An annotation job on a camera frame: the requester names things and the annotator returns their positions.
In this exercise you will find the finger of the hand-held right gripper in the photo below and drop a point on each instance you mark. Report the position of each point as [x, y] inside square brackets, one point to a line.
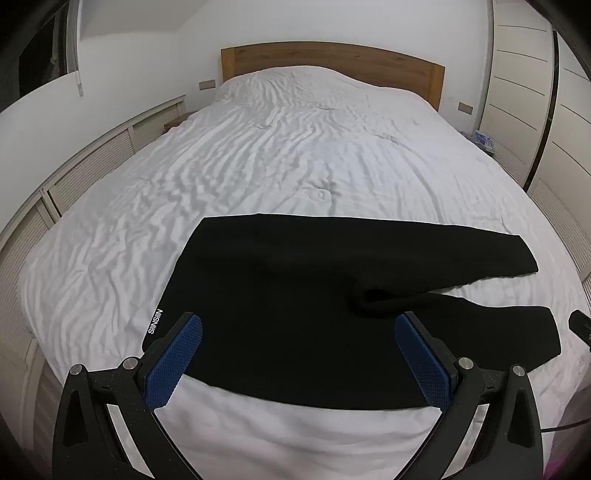
[581, 325]

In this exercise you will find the white duvet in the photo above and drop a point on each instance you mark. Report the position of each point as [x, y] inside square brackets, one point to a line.
[300, 152]

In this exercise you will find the dark window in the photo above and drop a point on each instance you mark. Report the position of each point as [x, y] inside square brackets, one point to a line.
[37, 50]

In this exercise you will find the beige wall socket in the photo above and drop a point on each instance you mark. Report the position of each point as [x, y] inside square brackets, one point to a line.
[465, 107]
[207, 84]

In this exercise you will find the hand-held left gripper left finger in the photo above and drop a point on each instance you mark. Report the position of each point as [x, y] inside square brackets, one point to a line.
[175, 364]

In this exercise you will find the black pants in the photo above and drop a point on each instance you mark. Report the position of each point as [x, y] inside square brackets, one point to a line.
[277, 300]

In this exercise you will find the wooden headboard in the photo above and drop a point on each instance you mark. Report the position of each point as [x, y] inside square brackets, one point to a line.
[332, 57]

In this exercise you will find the white louvered cabinet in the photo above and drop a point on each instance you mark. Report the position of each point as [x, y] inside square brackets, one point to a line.
[92, 161]

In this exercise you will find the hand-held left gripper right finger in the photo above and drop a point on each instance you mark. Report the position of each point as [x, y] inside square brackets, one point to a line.
[425, 364]

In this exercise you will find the white wardrobe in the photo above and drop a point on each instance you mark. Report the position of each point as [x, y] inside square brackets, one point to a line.
[517, 69]

